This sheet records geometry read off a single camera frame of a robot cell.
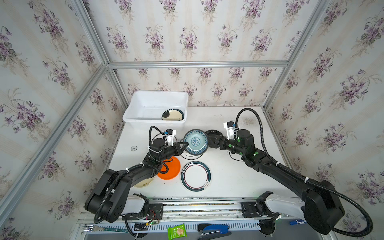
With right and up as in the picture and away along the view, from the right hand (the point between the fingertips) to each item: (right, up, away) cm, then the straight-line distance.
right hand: (210, 139), depth 77 cm
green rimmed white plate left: (-7, -23, +9) cm, 25 cm away
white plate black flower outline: (-14, -12, +16) cm, 24 cm away
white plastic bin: (-45, +21, +41) cm, 65 cm away
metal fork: (-56, -41, -8) cm, 70 cm away
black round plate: (+5, +1, +24) cm, 25 cm away
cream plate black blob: (-25, +14, +38) cm, 48 cm away
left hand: (-12, -2, +5) cm, 13 cm away
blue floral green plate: (-6, -2, +5) cm, 8 cm away
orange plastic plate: (-20, -19, +9) cm, 29 cm away
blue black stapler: (0, -40, -11) cm, 42 cm away
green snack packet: (-16, -41, -10) cm, 45 cm away
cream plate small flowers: (-36, -25, +5) cm, 44 cm away
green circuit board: (-44, -41, -9) cm, 61 cm away
